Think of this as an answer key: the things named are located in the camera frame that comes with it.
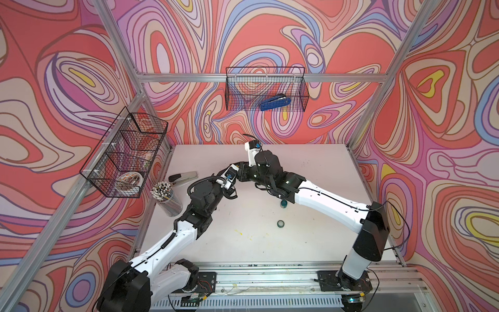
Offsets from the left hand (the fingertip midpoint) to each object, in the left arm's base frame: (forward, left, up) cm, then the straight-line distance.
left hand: (234, 168), depth 75 cm
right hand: (-2, +1, 0) cm, 2 cm away
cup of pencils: (-5, +29, -9) cm, 31 cm away
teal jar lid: (-11, -21, -27) cm, 36 cm away
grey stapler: (+12, +31, -22) cm, 40 cm away
